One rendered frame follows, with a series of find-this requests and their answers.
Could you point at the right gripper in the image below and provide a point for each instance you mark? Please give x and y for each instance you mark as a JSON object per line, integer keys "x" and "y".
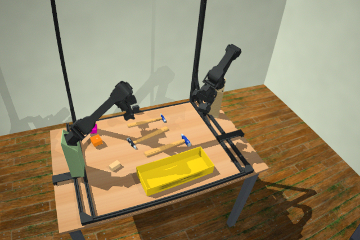
{"x": 129, "y": 113}

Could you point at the tan wooden block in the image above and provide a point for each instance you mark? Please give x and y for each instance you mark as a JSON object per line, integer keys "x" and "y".
{"x": 114, "y": 165}

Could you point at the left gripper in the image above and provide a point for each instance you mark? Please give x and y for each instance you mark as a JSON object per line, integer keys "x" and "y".
{"x": 205, "y": 108}

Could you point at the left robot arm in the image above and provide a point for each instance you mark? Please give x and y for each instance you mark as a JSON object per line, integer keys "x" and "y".
{"x": 216, "y": 74}

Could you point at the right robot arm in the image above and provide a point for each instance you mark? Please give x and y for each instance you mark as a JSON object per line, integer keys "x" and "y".
{"x": 122, "y": 91}

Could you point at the orange box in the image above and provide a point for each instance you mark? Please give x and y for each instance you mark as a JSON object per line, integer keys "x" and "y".
{"x": 96, "y": 140}

